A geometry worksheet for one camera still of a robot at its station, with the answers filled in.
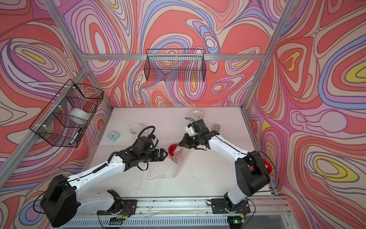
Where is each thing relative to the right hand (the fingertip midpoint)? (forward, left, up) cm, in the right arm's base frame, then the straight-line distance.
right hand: (179, 148), depth 82 cm
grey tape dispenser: (+20, -27, -7) cm, 34 cm away
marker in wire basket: (0, +52, +14) cm, 54 cm away
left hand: (-3, +9, -2) cm, 9 cm away
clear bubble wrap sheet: (-8, +7, -11) cm, 16 cm away
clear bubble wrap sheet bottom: (-14, +28, -12) cm, 34 cm away
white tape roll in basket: (+11, +52, +21) cm, 57 cm away
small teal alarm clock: (+16, +47, -8) cm, 50 cm away
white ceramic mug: (+21, +33, -9) cm, 40 cm away
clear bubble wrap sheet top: (+29, -14, -3) cm, 32 cm away
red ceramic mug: (+1, +5, -5) cm, 7 cm away
